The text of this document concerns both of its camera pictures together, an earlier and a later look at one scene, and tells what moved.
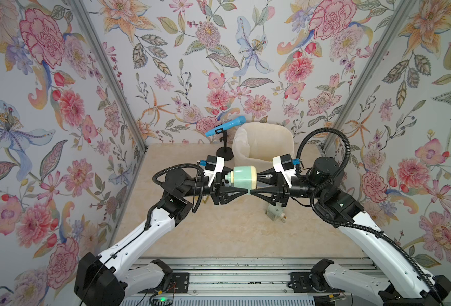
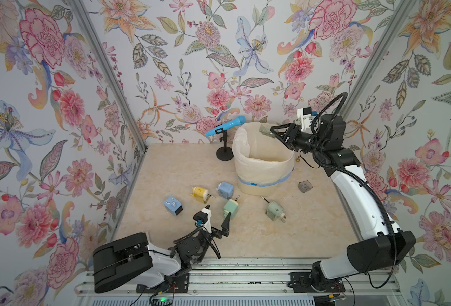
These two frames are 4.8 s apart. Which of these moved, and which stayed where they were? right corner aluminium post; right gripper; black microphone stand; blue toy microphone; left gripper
Moved: left gripper; right gripper
Stayed: blue toy microphone; right corner aluminium post; black microphone stand
